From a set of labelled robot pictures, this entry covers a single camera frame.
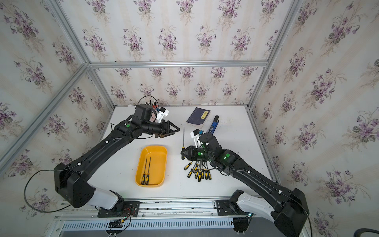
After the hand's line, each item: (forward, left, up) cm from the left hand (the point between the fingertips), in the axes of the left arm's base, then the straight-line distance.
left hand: (178, 131), depth 71 cm
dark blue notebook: (+33, -13, -26) cm, 44 cm away
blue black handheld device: (+24, -24, -25) cm, 42 cm away
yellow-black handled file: (-12, +21, -28) cm, 37 cm away
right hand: (-8, -3, -7) cm, 11 cm away
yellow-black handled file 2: (-13, +18, -27) cm, 35 cm away
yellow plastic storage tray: (-6, +13, -28) cm, 32 cm away
